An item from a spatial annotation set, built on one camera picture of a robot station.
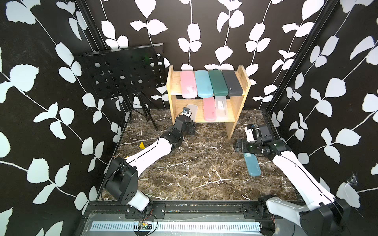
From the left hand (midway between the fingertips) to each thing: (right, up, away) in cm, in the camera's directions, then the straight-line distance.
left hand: (190, 119), depth 84 cm
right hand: (+27, -13, -4) cm, 30 cm away
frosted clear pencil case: (+2, +6, +7) cm, 9 cm away
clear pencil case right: (+20, +5, +7) cm, 22 cm away
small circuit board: (-22, -52, -14) cm, 59 cm away
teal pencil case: (+39, -28, +6) cm, 49 cm away
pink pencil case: (+12, +7, +7) cm, 15 cm away
